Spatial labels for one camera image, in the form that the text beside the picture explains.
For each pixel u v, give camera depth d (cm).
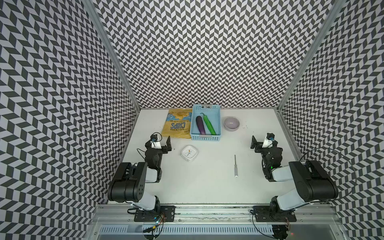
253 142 83
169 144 83
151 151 69
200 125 105
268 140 77
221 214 75
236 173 87
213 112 115
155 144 77
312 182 46
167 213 73
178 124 107
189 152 91
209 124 108
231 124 107
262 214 72
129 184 44
